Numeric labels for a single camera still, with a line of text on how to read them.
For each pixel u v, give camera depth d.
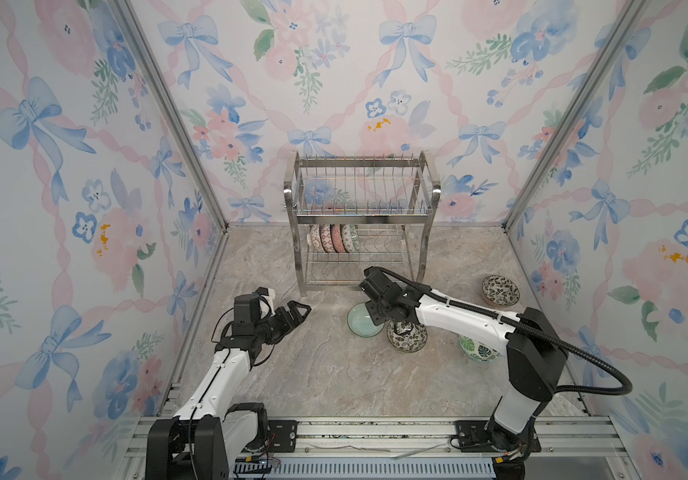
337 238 1.00
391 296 0.65
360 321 0.92
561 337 0.93
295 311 0.76
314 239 1.01
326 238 1.00
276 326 0.74
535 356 0.45
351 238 1.01
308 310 0.82
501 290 1.00
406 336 0.90
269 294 0.80
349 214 1.19
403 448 0.73
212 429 0.43
